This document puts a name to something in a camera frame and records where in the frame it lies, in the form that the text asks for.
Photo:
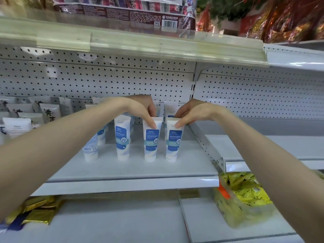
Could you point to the person's left forearm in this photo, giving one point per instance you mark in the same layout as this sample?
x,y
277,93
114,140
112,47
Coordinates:
x,y
50,154

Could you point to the person's right hand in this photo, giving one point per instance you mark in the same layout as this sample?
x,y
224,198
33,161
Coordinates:
x,y
200,111

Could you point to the person's left hand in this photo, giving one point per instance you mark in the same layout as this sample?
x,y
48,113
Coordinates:
x,y
141,106

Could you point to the red gold hanging ornaments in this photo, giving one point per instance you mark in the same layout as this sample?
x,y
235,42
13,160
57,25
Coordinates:
x,y
205,21

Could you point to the person's right forearm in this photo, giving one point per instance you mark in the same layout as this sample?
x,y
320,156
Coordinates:
x,y
273,174

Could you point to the row of yellow cap tubes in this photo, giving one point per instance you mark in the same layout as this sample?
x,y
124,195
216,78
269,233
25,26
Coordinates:
x,y
49,113

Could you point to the green artificial foliage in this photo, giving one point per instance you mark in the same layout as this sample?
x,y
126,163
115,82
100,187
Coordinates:
x,y
227,7

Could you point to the blue snack packet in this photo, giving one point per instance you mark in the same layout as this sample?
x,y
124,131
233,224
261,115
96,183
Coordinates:
x,y
16,223

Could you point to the gold snack packet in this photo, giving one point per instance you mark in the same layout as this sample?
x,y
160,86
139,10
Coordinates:
x,y
14,215
38,216
38,202

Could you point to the group of blue-labelled white tubes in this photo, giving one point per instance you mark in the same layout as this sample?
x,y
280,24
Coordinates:
x,y
122,141

